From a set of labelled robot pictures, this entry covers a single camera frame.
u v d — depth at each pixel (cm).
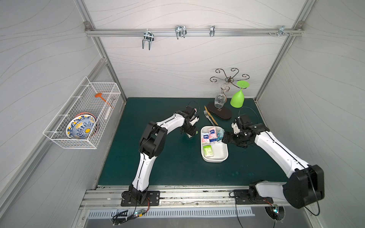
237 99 90
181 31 76
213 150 90
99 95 79
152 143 56
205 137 91
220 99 91
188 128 86
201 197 75
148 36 78
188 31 78
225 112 110
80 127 62
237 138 70
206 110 114
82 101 70
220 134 91
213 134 90
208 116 111
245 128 62
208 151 88
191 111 83
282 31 77
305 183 40
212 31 78
